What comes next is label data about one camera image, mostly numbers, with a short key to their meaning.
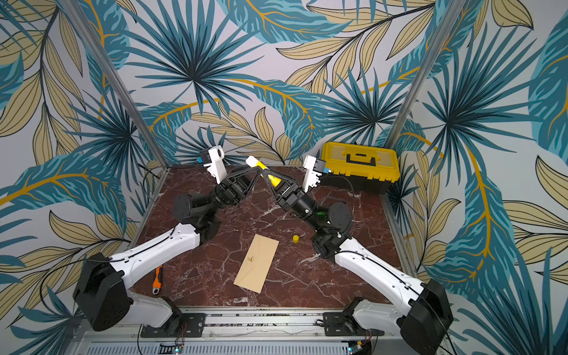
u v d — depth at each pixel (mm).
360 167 992
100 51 770
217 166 510
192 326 732
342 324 728
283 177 512
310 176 510
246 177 505
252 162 510
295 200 489
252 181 510
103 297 401
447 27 718
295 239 925
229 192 503
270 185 508
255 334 729
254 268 858
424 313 383
